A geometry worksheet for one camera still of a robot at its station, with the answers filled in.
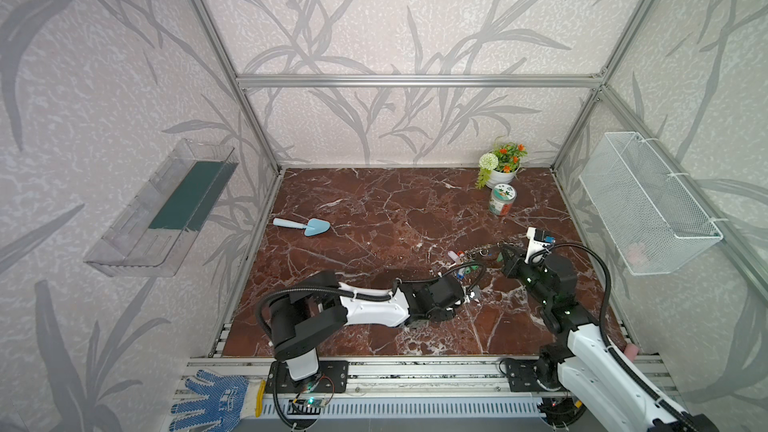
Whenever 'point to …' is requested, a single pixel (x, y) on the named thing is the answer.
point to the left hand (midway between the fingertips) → (451, 285)
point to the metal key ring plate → (466, 260)
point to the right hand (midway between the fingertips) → (501, 237)
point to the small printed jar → (503, 196)
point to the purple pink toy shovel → (631, 351)
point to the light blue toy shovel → (313, 227)
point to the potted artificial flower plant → (498, 167)
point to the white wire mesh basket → (655, 225)
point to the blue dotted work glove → (228, 401)
